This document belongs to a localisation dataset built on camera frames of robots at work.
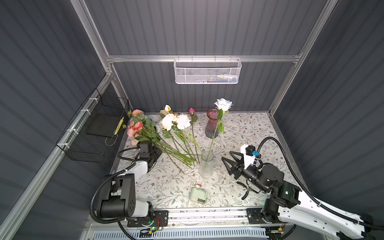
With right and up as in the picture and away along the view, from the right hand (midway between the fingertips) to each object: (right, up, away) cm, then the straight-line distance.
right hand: (228, 157), depth 64 cm
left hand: (-37, -1, +29) cm, 47 cm away
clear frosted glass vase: (-8, -7, +15) cm, 19 cm away
